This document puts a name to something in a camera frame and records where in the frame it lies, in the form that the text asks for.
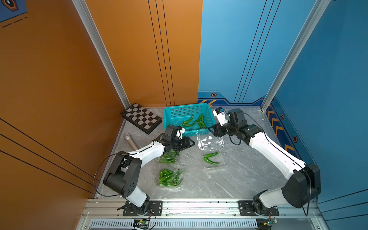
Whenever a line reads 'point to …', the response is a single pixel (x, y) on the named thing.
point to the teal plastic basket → (195, 119)
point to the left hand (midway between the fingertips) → (193, 142)
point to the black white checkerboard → (141, 118)
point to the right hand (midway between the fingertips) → (213, 126)
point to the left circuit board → (141, 224)
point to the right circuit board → (270, 222)
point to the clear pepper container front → (170, 176)
